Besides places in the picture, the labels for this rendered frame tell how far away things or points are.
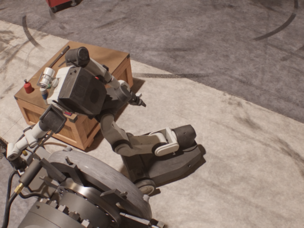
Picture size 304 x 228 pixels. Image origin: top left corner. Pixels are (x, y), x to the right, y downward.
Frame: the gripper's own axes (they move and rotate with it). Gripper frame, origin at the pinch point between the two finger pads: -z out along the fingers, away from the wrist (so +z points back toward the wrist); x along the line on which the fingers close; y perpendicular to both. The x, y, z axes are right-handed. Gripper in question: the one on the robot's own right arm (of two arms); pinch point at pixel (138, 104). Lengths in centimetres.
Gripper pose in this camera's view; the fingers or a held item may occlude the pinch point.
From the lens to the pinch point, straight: 256.9
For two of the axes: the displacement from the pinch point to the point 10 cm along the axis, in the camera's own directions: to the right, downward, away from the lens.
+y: -2.8, 9.2, -2.9
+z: -4.2, -3.8, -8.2
